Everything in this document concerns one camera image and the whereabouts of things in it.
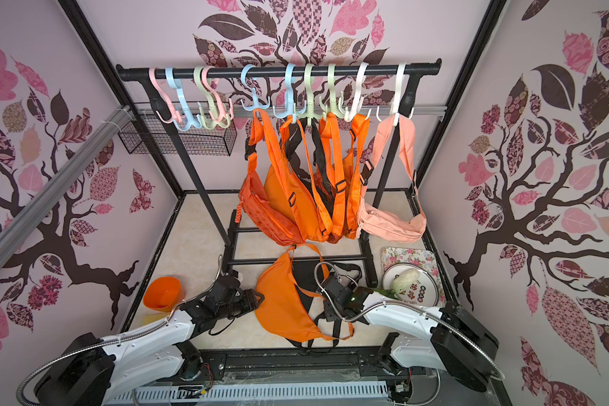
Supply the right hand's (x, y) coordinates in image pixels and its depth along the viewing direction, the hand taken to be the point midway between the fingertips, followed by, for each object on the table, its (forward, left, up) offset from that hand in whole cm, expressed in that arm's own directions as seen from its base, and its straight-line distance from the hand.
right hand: (331, 307), depth 85 cm
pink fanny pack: (+16, -14, +28) cm, 35 cm away
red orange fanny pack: (+18, +24, +31) cm, 43 cm away
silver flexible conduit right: (-11, -11, +34) cm, 37 cm away
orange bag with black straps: (+5, +16, +2) cm, 16 cm away
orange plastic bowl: (+5, +60, +1) cm, 60 cm away
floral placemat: (+20, -25, 0) cm, 32 cm away
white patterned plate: (+4, -33, 0) cm, 33 cm away
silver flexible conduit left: (-4, +48, +12) cm, 49 cm away
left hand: (+1, +24, +1) cm, 24 cm away
